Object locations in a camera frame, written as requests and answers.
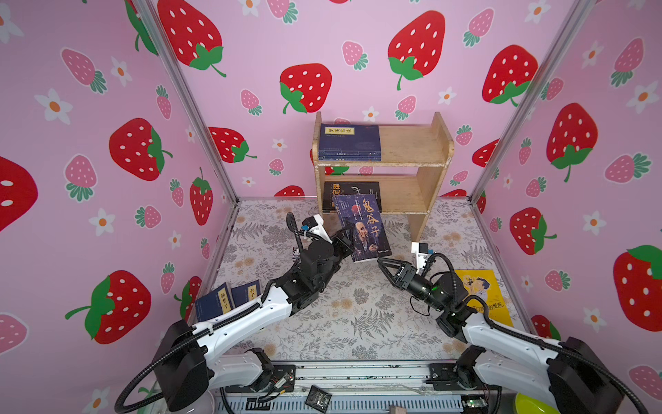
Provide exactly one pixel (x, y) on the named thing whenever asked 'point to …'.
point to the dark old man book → (359, 215)
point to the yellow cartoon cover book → (483, 283)
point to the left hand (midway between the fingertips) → (356, 226)
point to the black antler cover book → (349, 188)
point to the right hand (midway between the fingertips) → (378, 265)
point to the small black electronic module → (318, 398)
